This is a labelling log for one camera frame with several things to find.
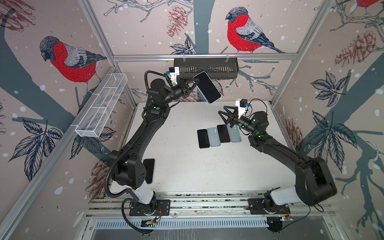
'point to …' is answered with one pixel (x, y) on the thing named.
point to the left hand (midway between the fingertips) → (199, 80)
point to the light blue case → (213, 137)
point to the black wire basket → (216, 69)
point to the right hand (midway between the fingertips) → (220, 112)
